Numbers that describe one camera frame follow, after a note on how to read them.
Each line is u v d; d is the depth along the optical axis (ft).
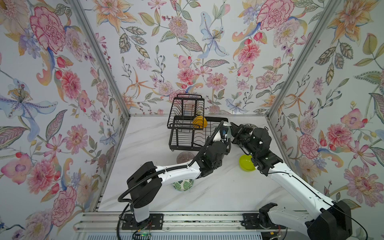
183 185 2.77
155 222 2.45
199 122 3.81
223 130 2.02
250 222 2.41
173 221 2.47
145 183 1.48
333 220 1.26
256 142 1.84
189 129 2.86
